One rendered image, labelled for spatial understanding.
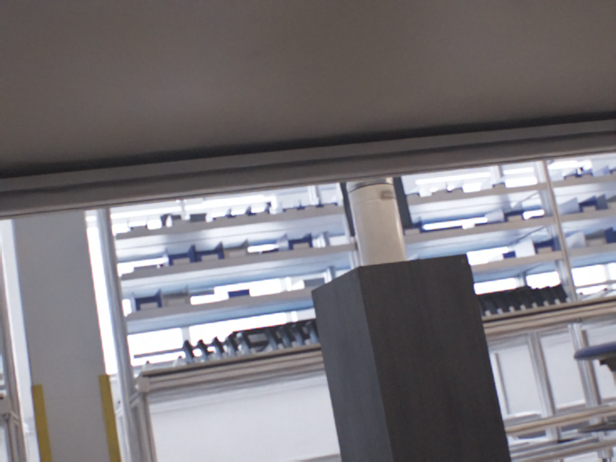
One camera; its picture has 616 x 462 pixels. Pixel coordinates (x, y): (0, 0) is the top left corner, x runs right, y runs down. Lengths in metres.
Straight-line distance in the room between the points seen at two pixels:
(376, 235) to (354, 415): 0.35
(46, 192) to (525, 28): 0.64
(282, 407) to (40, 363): 3.03
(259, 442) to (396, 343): 5.92
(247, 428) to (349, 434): 5.75
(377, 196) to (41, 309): 3.46
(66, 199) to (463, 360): 0.85
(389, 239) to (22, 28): 1.10
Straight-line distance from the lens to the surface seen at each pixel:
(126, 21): 0.90
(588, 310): 5.07
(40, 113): 1.10
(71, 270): 5.16
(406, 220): 4.82
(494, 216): 5.80
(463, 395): 1.78
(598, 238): 5.99
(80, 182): 1.26
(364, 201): 1.86
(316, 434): 7.72
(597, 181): 6.06
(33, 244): 5.19
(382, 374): 1.71
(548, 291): 5.57
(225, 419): 7.57
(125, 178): 1.27
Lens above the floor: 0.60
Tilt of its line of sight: 11 degrees up
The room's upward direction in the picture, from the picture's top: 10 degrees counter-clockwise
